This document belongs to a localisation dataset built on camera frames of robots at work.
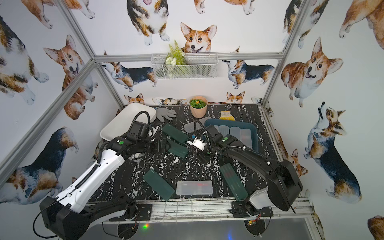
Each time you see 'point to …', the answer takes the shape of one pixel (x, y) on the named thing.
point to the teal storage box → (242, 125)
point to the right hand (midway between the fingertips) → (197, 152)
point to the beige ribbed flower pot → (198, 106)
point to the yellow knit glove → (226, 115)
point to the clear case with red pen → (194, 187)
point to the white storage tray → (119, 126)
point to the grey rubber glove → (162, 113)
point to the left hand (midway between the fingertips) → (166, 144)
